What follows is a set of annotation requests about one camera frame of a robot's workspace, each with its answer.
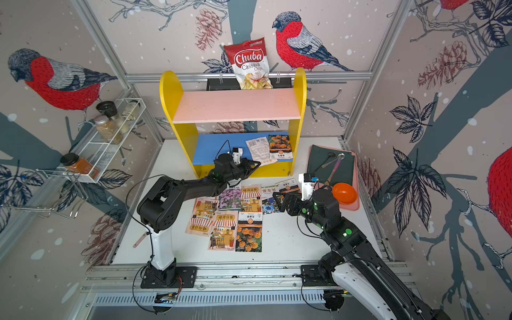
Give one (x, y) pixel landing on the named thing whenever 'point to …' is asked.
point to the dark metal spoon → (330, 154)
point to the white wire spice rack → (100, 152)
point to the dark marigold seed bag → (249, 233)
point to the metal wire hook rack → (48, 190)
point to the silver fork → (139, 240)
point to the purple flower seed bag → (230, 198)
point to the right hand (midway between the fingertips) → (281, 193)
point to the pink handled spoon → (340, 156)
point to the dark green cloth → (322, 160)
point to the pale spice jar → (131, 110)
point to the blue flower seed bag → (270, 204)
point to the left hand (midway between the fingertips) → (264, 160)
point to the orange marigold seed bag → (288, 186)
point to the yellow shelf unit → (232, 132)
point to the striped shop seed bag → (251, 198)
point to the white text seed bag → (259, 150)
